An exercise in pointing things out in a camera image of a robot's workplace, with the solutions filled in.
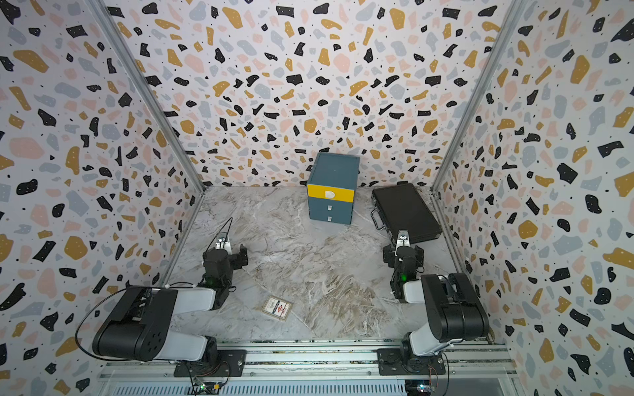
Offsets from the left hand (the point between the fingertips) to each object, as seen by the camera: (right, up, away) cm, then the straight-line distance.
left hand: (230, 246), depth 91 cm
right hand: (+66, 0, +3) cm, 66 cm away
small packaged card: (+20, -20, -8) cm, 29 cm away
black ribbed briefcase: (+70, +14, +21) cm, 74 cm away
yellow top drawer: (+37, +20, +3) cm, 43 cm away
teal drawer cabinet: (+38, +25, +8) cm, 46 cm away
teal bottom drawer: (+37, +11, +14) cm, 42 cm away
